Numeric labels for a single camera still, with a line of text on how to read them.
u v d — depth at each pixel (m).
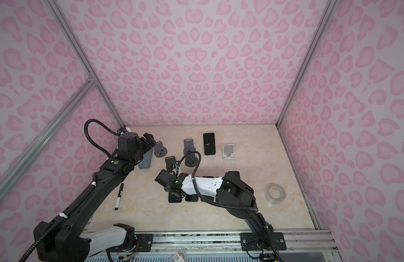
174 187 0.62
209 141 0.99
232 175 0.97
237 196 0.49
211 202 0.46
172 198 0.85
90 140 0.53
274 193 0.88
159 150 1.01
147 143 0.70
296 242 0.74
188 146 1.01
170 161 0.92
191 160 0.97
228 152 1.01
